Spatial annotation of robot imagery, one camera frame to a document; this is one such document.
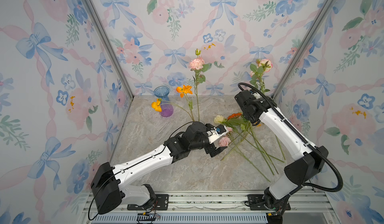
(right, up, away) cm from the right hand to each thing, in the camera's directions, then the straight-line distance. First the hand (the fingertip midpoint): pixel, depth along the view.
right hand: (268, 109), depth 75 cm
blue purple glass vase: (-58, +12, +23) cm, 63 cm away
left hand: (-24, -12, -5) cm, 27 cm away
